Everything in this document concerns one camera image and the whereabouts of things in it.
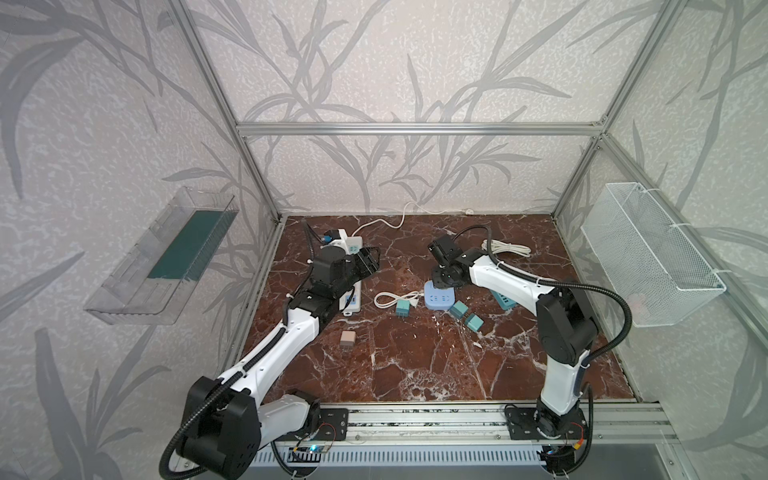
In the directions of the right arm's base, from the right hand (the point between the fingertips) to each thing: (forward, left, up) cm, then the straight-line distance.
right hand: (442, 269), depth 95 cm
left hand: (-3, +19, +17) cm, 26 cm away
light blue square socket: (-8, +1, -5) cm, 10 cm away
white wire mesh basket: (-19, -41, +26) cm, 52 cm away
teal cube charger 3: (-16, -9, -5) cm, 19 cm away
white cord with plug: (-7, +9, -5) cm, 13 cm away
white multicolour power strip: (-8, +29, -5) cm, 31 cm away
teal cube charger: (-10, +13, -6) cm, 17 cm away
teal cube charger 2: (-11, -5, -6) cm, 13 cm away
